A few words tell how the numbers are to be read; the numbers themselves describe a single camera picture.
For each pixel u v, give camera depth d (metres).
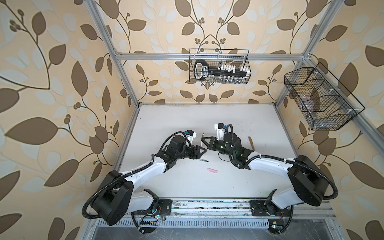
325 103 0.73
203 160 0.91
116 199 0.41
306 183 0.43
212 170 0.87
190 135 0.75
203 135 0.81
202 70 0.84
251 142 0.99
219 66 0.81
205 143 0.77
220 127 0.75
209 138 0.76
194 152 0.72
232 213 0.74
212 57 0.91
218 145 0.72
